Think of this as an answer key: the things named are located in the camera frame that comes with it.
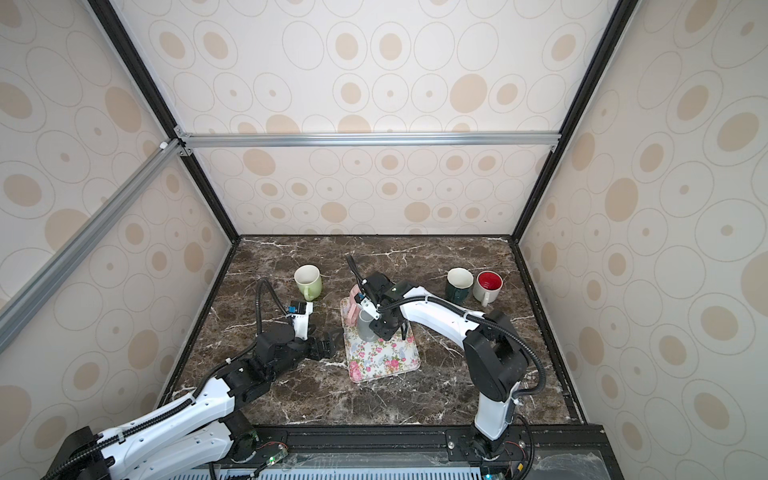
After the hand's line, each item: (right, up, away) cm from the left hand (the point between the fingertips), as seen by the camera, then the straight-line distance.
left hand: (338, 327), depth 78 cm
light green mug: (-12, +11, +17) cm, 24 cm away
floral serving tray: (+8, -12, +10) cm, 17 cm away
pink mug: (+3, +4, +13) cm, 14 cm away
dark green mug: (+35, +10, +17) cm, 41 cm away
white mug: (+45, +9, +19) cm, 50 cm away
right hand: (+12, -2, +10) cm, 16 cm away
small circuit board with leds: (-13, -29, -6) cm, 33 cm away
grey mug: (+6, -2, +9) cm, 11 cm away
